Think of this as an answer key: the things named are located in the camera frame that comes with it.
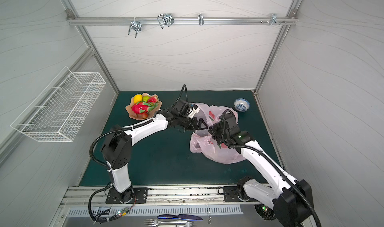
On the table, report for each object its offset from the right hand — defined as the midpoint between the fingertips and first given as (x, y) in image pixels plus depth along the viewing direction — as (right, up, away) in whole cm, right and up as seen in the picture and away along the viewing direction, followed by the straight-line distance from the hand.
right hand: (208, 125), depth 79 cm
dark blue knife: (-14, -42, -10) cm, 45 cm away
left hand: (-2, -1, +4) cm, 4 cm away
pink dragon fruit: (-44, +9, +21) cm, 50 cm away
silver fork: (-26, -42, -13) cm, 52 cm away
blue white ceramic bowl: (+27, +11, +32) cm, 43 cm away
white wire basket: (-71, +8, -10) cm, 72 cm away
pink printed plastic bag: (-4, -7, -7) cm, 11 cm away
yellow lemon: (-49, +16, +25) cm, 57 cm away
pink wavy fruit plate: (-43, +16, +28) cm, 54 cm away
